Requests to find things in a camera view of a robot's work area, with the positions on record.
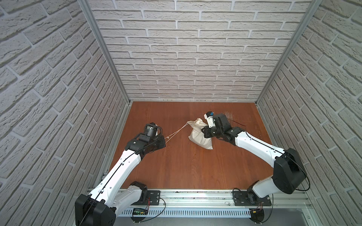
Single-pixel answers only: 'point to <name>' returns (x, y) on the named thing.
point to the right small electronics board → (257, 214)
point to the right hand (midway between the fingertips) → (198, 131)
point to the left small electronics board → (140, 211)
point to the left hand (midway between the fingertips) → (163, 138)
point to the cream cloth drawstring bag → (195, 134)
